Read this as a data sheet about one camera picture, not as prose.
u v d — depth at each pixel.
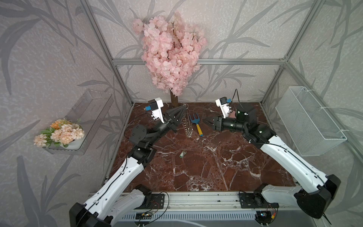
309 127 0.62
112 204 0.42
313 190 0.39
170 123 0.50
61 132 0.49
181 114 0.56
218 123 0.58
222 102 0.60
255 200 0.67
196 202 0.75
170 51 0.78
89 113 0.77
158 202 0.73
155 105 0.49
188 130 1.04
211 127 0.61
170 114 0.53
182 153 0.91
